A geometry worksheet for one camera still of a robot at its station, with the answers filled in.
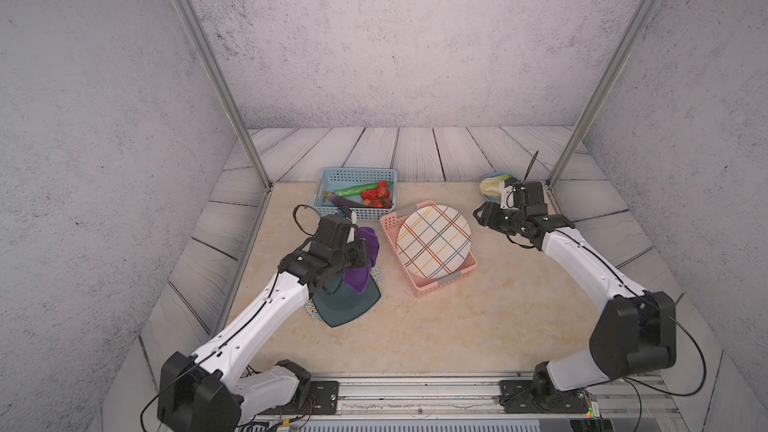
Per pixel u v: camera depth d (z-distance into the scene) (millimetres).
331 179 1193
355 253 694
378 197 1109
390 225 1044
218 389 377
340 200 1140
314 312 867
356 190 1152
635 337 423
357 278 756
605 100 945
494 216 770
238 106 988
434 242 979
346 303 865
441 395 745
